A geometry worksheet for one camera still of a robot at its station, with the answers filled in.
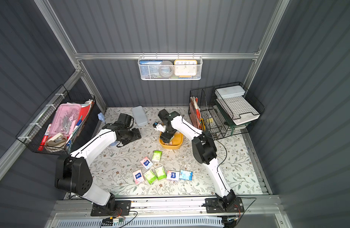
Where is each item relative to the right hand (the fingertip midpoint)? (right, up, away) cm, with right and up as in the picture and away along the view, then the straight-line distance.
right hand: (171, 134), depth 96 cm
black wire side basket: (-59, +4, -35) cm, 69 cm away
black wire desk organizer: (+37, +17, +3) cm, 41 cm away
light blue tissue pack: (+10, -23, -14) cm, 28 cm away
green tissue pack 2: (-11, -23, -14) cm, 30 cm away
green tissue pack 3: (-5, -22, -14) cm, 26 cm away
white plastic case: (-26, +14, +19) cm, 35 cm away
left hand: (-21, -1, -8) cm, 22 cm away
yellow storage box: (+4, -5, +2) cm, 7 cm away
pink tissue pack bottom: (+2, -23, -14) cm, 27 cm away
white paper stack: (+43, +25, +2) cm, 50 cm away
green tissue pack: (-9, -13, -6) cm, 17 cm away
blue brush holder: (-41, +12, -12) cm, 45 cm away
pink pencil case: (-54, +11, -24) cm, 60 cm away
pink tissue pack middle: (-15, -17, -10) cm, 24 cm away
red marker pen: (-57, +1, -32) cm, 65 cm away
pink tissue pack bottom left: (-18, -23, -15) cm, 33 cm away
